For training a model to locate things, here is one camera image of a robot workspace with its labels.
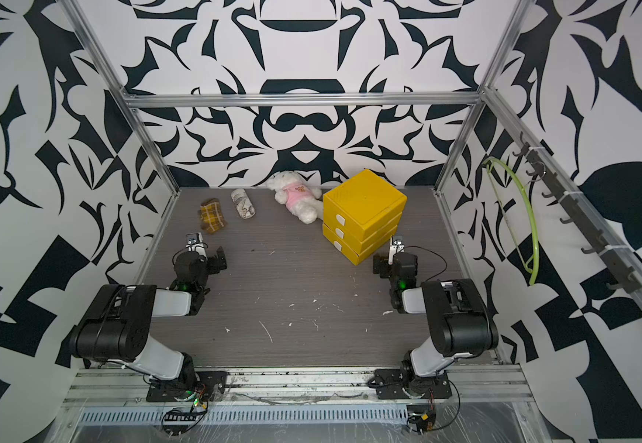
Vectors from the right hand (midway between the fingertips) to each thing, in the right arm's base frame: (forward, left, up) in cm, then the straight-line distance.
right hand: (393, 249), depth 96 cm
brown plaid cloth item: (+16, +67, -2) cm, 69 cm away
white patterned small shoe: (+23, +56, -1) cm, 60 cm away
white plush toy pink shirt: (+20, +32, +4) cm, 38 cm away
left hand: (0, +64, +3) cm, 64 cm away
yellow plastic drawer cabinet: (+2, +13, +17) cm, 21 cm away
